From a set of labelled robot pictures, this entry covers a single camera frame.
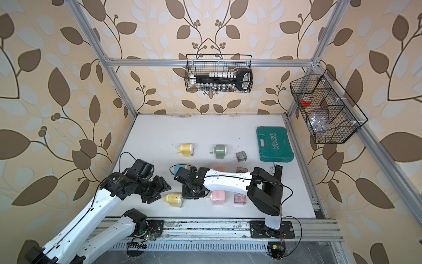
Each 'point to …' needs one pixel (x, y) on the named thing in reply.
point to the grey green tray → (241, 156)
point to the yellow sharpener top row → (187, 150)
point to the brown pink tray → (239, 169)
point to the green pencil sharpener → (220, 150)
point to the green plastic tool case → (275, 144)
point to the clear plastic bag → (319, 120)
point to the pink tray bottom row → (239, 198)
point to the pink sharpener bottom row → (218, 197)
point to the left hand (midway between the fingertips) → (167, 189)
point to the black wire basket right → (331, 115)
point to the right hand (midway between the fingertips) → (186, 196)
